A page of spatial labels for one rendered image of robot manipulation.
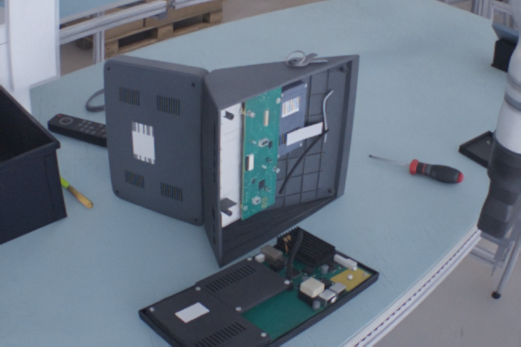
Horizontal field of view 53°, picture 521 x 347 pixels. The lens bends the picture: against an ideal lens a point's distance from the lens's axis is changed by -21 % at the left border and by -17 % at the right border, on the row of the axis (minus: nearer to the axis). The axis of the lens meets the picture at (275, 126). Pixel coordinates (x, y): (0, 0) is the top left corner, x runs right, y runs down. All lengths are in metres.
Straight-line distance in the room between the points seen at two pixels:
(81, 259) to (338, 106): 0.40
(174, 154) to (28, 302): 0.30
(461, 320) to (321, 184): 1.41
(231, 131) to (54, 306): 0.31
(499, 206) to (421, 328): 1.45
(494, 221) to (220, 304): 0.33
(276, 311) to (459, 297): 1.66
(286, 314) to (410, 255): 0.21
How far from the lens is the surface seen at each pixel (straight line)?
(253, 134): 0.69
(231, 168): 0.70
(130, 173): 0.82
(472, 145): 1.09
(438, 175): 0.94
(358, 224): 0.83
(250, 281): 0.68
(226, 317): 0.63
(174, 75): 0.72
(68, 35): 2.06
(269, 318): 0.65
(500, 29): 1.51
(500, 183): 0.68
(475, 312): 2.23
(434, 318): 2.16
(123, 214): 0.83
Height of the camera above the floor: 1.47
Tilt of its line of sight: 26 degrees down
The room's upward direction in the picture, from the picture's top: 3 degrees clockwise
